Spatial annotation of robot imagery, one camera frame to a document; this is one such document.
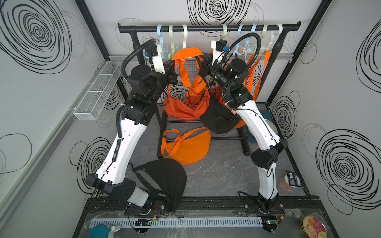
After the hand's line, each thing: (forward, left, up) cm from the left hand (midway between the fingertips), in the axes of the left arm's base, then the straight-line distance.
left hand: (173, 58), depth 56 cm
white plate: (+11, -65, -55) cm, 86 cm away
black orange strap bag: (-26, +6, -57) cm, 63 cm away
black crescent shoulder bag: (+2, -22, -35) cm, 41 cm away
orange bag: (-10, -5, -53) cm, 54 cm away
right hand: (+4, -10, +1) cm, 11 cm away
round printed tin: (-47, -64, -53) cm, 95 cm away
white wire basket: (-3, +43, -24) cm, 50 cm away
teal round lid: (-51, +30, -51) cm, 78 cm away
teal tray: (+24, -67, -58) cm, 92 cm away
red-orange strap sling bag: (0, -10, -25) cm, 27 cm away
